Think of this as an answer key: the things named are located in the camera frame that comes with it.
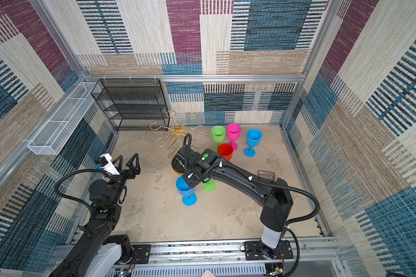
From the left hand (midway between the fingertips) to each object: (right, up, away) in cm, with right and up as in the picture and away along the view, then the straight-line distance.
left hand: (129, 153), depth 74 cm
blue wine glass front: (+58, +7, +20) cm, 62 cm away
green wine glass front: (+39, +10, +27) cm, 49 cm away
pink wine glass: (+47, +11, +25) cm, 54 cm away
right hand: (+28, -12, +3) cm, 30 cm away
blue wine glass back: (+22, -17, +8) cm, 29 cm away
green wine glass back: (+34, -18, +19) cm, 43 cm away
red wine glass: (+42, 0, +15) cm, 45 cm away
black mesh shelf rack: (-14, +28, +35) cm, 47 cm away
